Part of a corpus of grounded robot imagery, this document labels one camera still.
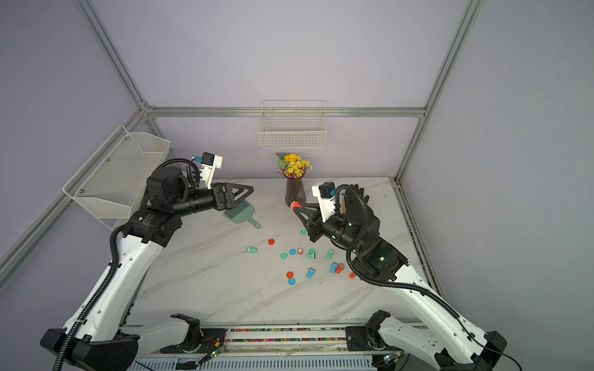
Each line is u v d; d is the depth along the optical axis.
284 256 0.93
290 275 0.88
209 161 0.56
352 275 0.87
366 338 0.65
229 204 0.55
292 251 0.93
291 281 0.86
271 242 0.98
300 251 0.93
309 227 0.55
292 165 0.91
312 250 0.94
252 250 0.93
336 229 0.53
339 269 0.88
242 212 1.06
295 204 0.60
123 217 0.69
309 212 0.60
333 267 0.88
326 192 0.51
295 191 1.00
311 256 0.91
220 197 0.55
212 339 0.73
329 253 0.93
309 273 0.88
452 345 0.38
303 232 1.00
